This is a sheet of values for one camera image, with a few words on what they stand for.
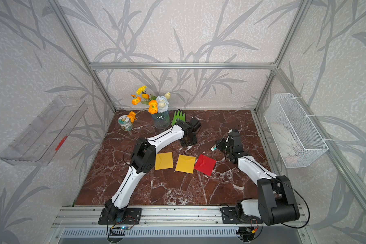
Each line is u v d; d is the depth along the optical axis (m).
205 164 0.91
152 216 0.75
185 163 0.91
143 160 0.59
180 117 1.15
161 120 1.02
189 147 0.97
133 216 0.73
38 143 0.66
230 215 0.73
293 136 0.70
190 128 0.74
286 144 0.76
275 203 0.42
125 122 1.03
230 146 0.69
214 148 0.88
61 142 0.64
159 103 0.77
